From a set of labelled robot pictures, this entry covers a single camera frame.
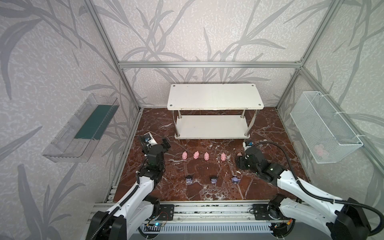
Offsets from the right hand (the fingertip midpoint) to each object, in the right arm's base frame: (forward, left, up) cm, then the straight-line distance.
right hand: (239, 153), depth 84 cm
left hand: (+8, +45, +9) cm, 47 cm away
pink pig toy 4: (+2, +8, -9) cm, 12 cm away
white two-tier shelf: (+43, +12, -10) cm, 45 cm away
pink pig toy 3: (+2, +18, -8) cm, 20 cm away
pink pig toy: (+3, +32, -9) cm, 34 cm away
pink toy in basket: (-4, -39, +10) cm, 40 cm away
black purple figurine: (-13, +28, -5) cm, 32 cm away
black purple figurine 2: (-13, +15, -4) cm, 21 cm away
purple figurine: (-12, +3, -7) cm, 15 cm away
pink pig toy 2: (+3, +25, -8) cm, 27 cm away
